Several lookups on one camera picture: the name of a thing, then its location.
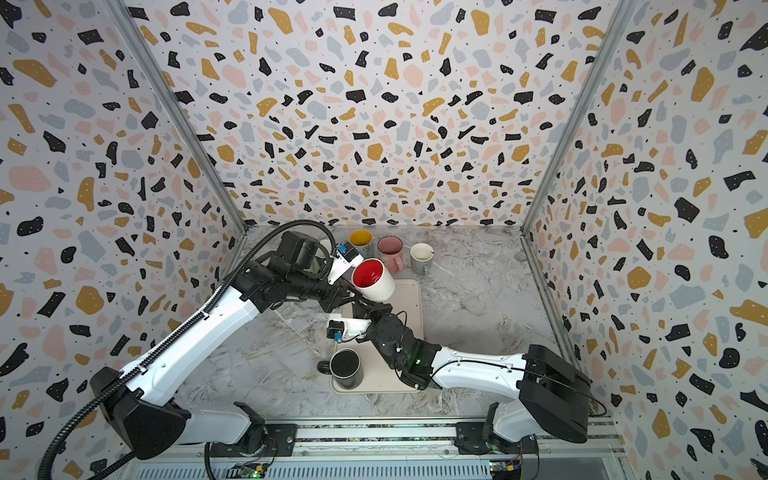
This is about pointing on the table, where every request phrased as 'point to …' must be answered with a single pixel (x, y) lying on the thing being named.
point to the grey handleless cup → (421, 255)
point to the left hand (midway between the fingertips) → (357, 288)
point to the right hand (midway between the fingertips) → (355, 289)
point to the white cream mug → (373, 280)
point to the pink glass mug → (390, 250)
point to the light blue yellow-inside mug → (362, 241)
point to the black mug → (346, 368)
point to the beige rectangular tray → (379, 374)
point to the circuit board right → (501, 470)
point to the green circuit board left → (248, 471)
